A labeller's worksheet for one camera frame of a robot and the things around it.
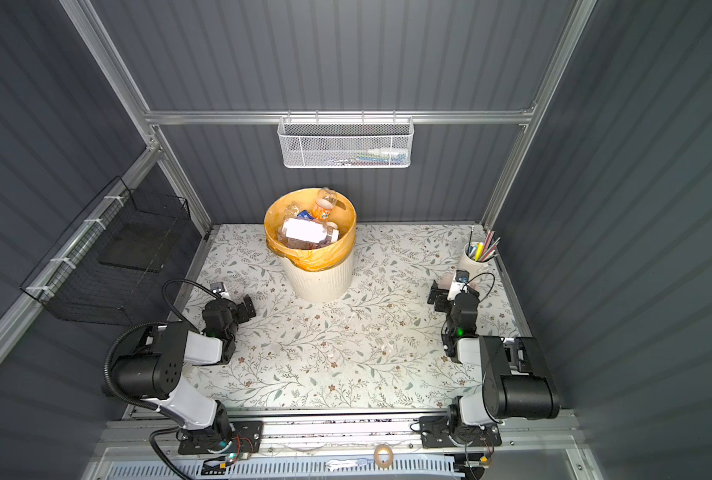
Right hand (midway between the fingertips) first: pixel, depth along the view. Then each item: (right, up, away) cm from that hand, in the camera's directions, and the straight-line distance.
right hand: (455, 285), depth 91 cm
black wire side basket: (-93, +6, -17) cm, 94 cm away
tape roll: (-24, -39, -20) cm, 50 cm away
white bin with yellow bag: (-42, +16, -9) cm, 46 cm away
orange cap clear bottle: (-40, +25, 0) cm, 47 cm away
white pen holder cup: (+9, +7, +7) cm, 13 cm away
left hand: (-71, -5, +4) cm, 71 cm away
